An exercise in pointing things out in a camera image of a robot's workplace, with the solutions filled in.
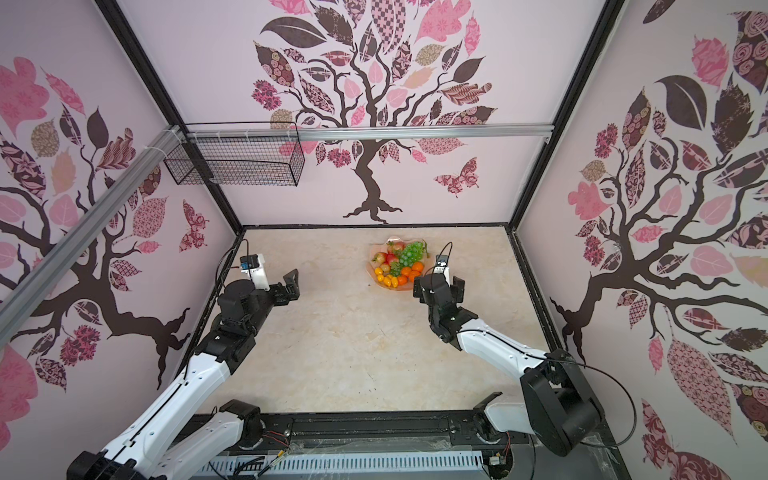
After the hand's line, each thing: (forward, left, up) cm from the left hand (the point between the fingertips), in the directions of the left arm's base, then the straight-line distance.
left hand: (283, 278), depth 79 cm
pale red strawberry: (+20, -25, -16) cm, 36 cm away
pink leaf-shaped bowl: (+25, -27, -16) cm, 40 cm away
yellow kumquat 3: (+11, -28, -17) cm, 34 cm away
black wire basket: (+62, +33, -4) cm, 71 cm away
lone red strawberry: (+23, -32, -13) cm, 42 cm away
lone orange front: (+12, -34, -19) cm, 40 cm away
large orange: (+14, -37, -18) cm, 44 cm away
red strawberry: (+21, -29, -17) cm, 40 cm away
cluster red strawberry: (+17, -27, -18) cm, 37 cm away
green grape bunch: (+19, -36, -14) cm, 43 cm away
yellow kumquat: (+16, -25, -18) cm, 35 cm away
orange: (+17, -39, -17) cm, 46 cm away
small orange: (+16, -35, -19) cm, 43 cm away
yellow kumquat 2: (+11, -26, -16) cm, 32 cm away
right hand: (+5, -43, -6) cm, 44 cm away
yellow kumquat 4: (+10, -31, -17) cm, 37 cm away
